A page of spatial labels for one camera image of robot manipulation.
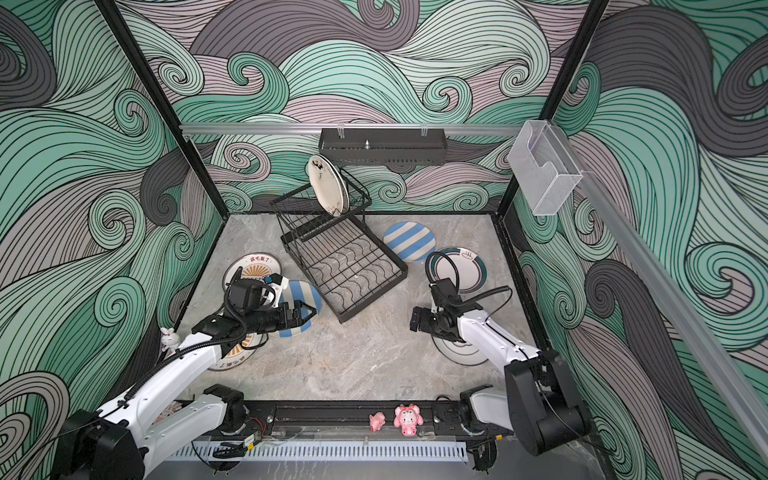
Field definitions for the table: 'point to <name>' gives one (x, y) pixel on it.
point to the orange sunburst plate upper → (254, 265)
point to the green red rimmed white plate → (470, 267)
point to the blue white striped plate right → (411, 241)
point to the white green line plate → (464, 353)
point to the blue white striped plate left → (307, 293)
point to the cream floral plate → (328, 185)
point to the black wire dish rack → (349, 262)
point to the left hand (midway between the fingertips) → (306, 312)
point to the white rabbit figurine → (169, 341)
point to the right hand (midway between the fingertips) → (424, 326)
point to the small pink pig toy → (376, 421)
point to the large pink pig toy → (407, 417)
